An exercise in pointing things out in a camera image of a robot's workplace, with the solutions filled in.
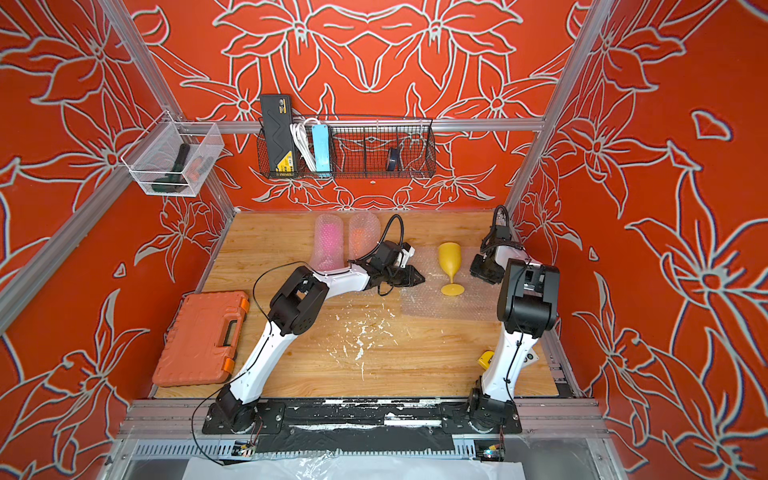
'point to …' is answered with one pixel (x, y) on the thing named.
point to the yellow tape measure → (484, 358)
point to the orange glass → (364, 234)
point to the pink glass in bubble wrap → (329, 246)
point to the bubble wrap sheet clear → (480, 300)
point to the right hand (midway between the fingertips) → (474, 271)
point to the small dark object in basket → (393, 160)
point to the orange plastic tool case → (201, 344)
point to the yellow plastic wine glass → (449, 254)
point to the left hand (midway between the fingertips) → (425, 277)
